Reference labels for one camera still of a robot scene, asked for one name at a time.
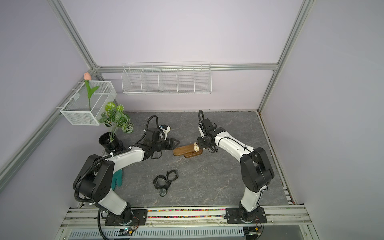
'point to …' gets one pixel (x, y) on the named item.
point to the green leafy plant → (115, 117)
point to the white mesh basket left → (76, 110)
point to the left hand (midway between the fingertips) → (177, 142)
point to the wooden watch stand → (187, 151)
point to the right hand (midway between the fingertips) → (202, 141)
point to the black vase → (110, 142)
